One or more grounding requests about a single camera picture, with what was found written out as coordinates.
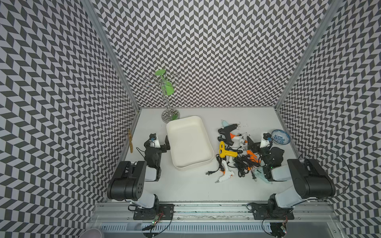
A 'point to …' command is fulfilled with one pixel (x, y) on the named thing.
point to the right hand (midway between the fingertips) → (254, 136)
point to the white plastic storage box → (189, 144)
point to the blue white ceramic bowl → (280, 137)
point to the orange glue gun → (252, 157)
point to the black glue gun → (226, 131)
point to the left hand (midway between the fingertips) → (159, 137)
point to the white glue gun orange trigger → (238, 140)
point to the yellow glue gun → (223, 152)
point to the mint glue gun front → (259, 171)
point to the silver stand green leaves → (165, 84)
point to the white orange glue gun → (226, 173)
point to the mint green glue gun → (224, 123)
